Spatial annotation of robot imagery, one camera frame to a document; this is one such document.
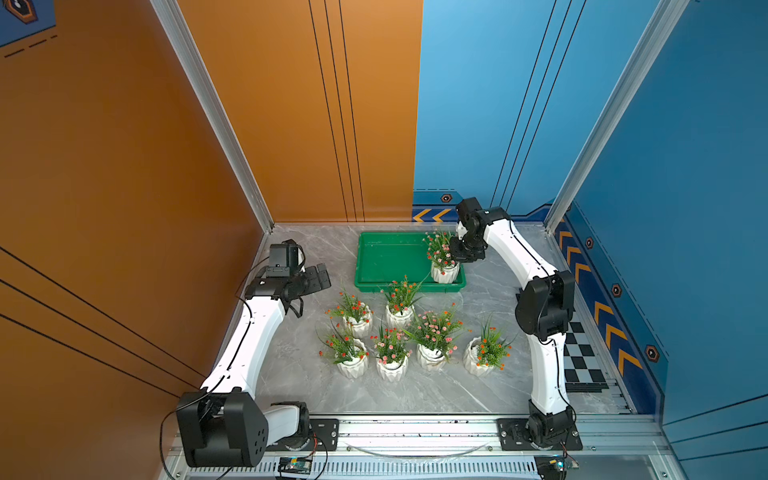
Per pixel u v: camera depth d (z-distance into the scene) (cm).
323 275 75
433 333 76
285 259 61
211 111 85
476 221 70
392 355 72
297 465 71
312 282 74
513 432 72
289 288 56
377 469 70
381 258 111
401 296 86
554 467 71
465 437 75
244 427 39
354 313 82
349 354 80
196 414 39
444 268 89
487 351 75
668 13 70
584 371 81
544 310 56
